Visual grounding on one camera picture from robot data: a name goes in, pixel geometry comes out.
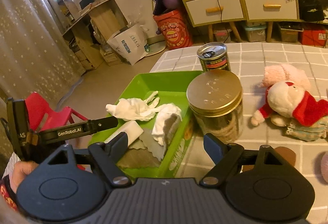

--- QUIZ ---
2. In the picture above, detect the plush doll floral bonnet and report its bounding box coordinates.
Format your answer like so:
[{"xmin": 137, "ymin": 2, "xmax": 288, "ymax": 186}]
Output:
[{"xmin": 270, "ymin": 114, "xmax": 327, "ymax": 142}]

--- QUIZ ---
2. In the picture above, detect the pink fluffy plush toy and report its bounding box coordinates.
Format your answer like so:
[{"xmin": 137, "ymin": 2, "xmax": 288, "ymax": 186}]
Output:
[{"xmin": 260, "ymin": 64, "xmax": 312, "ymax": 92}]

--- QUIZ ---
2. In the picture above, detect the white sponge block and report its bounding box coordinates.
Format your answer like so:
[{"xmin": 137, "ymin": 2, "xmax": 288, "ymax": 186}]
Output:
[{"xmin": 104, "ymin": 120, "xmax": 144, "ymax": 146}]

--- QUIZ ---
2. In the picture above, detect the tall metal can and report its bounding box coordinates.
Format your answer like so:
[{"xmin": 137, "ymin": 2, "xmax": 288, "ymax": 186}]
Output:
[{"xmin": 197, "ymin": 42, "xmax": 231, "ymax": 71}]

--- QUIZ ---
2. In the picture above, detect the white santa plush toy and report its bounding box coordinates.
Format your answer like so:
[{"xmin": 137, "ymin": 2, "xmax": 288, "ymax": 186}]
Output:
[{"xmin": 251, "ymin": 81, "xmax": 327, "ymax": 127}]

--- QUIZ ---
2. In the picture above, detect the low cabinet with drawer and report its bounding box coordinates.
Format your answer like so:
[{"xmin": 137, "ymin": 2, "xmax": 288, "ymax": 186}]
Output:
[{"xmin": 240, "ymin": 0, "xmax": 300, "ymax": 43}]

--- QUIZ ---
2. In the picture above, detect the grey checked tablecloth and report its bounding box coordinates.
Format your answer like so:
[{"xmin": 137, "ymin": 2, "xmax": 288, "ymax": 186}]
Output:
[{"xmin": 149, "ymin": 42, "xmax": 328, "ymax": 224}]

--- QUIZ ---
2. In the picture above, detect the wooden desk shelf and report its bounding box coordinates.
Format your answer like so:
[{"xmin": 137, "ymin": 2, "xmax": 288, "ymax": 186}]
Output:
[{"xmin": 61, "ymin": 0, "xmax": 127, "ymax": 70}]

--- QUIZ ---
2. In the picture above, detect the clear plastic storage bin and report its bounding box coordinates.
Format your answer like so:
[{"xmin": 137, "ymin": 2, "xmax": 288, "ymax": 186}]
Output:
[{"xmin": 242, "ymin": 21, "xmax": 267, "ymax": 43}]

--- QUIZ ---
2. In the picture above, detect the beige star curtain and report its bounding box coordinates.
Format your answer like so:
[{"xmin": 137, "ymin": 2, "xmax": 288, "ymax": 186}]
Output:
[{"xmin": 1, "ymin": 0, "xmax": 85, "ymax": 106}]

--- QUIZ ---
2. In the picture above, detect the pink apple plush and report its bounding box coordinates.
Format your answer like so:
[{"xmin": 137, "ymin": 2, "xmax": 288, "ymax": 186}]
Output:
[{"xmin": 320, "ymin": 152, "xmax": 328, "ymax": 182}]

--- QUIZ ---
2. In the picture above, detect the red storage box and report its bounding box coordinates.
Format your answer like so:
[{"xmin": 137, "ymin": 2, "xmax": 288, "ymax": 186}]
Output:
[{"xmin": 299, "ymin": 23, "xmax": 327, "ymax": 47}]

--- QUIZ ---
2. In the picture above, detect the white paper bag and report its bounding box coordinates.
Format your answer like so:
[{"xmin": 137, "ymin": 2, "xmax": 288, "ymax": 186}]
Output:
[{"xmin": 107, "ymin": 24, "xmax": 150, "ymax": 65}]

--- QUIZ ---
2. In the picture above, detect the person's left hand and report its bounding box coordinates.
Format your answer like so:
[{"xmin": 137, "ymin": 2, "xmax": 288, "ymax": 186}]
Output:
[{"xmin": 9, "ymin": 161, "xmax": 38, "ymax": 193}]

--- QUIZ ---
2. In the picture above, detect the white grey cloth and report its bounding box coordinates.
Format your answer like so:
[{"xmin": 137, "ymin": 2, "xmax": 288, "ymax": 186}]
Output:
[{"xmin": 152, "ymin": 103, "xmax": 182, "ymax": 146}]

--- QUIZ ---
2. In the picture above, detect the green plastic tray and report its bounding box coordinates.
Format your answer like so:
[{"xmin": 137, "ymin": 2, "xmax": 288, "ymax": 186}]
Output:
[{"xmin": 88, "ymin": 70, "xmax": 205, "ymax": 180}]

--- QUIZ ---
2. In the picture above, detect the red plastic chair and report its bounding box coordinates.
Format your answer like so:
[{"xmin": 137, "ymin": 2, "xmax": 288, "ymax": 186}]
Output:
[{"xmin": 25, "ymin": 92, "xmax": 88, "ymax": 131}]

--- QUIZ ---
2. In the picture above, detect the grey green rag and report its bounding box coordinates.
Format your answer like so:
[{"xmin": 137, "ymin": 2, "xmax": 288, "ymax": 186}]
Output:
[{"xmin": 117, "ymin": 128, "xmax": 163, "ymax": 169}]

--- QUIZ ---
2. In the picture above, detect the glass jar gold lid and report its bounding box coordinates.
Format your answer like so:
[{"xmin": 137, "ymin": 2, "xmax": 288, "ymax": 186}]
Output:
[{"xmin": 186, "ymin": 69, "xmax": 244, "ymax": 143}]

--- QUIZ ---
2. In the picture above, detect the orange chips barrel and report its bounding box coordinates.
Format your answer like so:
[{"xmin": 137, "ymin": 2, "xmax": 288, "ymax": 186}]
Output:
[{"xmin": 153, "ymin": 9, "xmax": 193, "ymax": 50}]

